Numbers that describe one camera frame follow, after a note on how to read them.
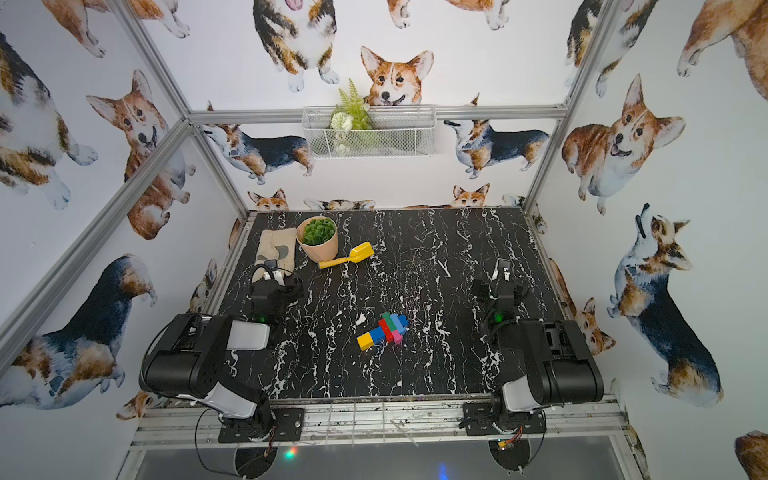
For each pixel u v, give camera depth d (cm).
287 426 73
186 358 46
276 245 110
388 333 86
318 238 100
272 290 73
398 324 88
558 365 45
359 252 107
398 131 92
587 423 75
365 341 85
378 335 86
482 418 73
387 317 90
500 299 70
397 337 86
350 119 82
